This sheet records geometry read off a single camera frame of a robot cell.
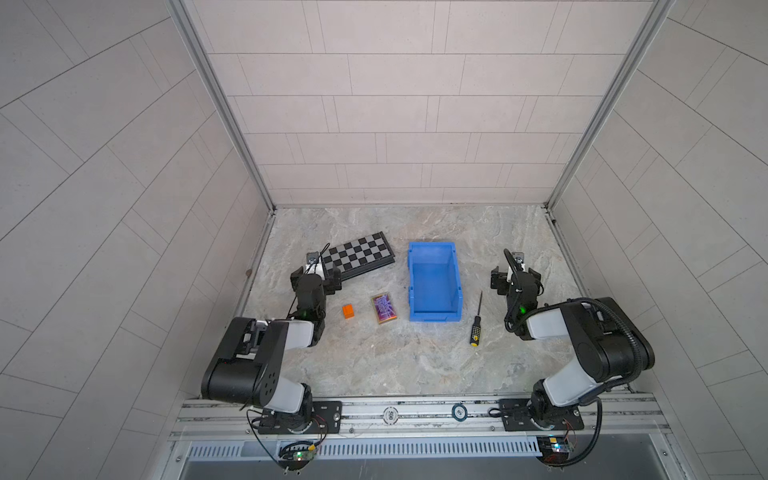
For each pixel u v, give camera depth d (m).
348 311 0.87
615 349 0.45
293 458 0.64
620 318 0.49
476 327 0.85
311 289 0.67
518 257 0.79
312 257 0.76
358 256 0.98
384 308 0.89
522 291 0.69
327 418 0.71
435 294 0.93
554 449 0.68
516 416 0.71
